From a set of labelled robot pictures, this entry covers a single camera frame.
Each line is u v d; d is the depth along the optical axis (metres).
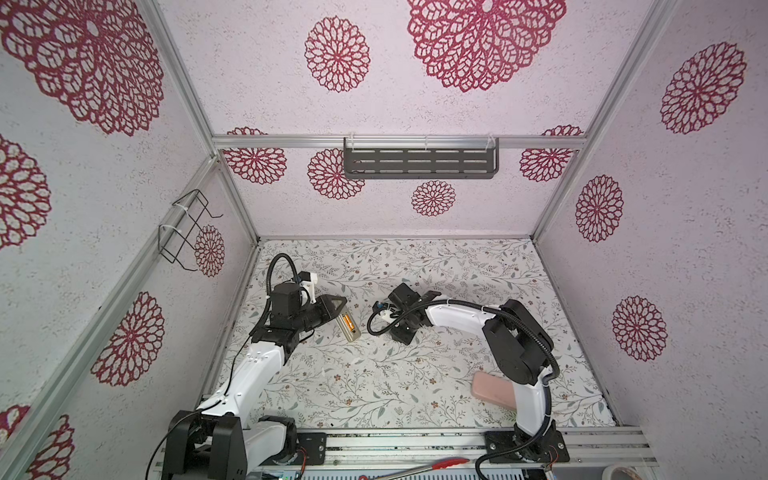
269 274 0.63
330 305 0.78
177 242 0.76
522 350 0.51
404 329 0.82
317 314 0.73
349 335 0.79
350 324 0.80
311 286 0.76
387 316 0.85
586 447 0.76
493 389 0.81
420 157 0.97
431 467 0.70
